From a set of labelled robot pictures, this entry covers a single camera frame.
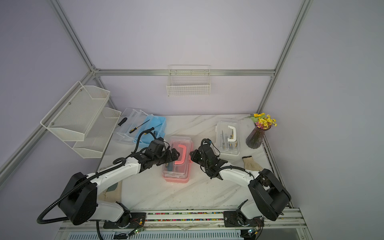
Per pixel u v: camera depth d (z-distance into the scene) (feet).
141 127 3.42
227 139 3.06
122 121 3.32
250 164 3.05
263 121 2.75
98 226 2.29
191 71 2.99
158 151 2.25
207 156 2.13
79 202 1.35
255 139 3.15
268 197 1.41
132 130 3.30
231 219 2.40
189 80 3.13
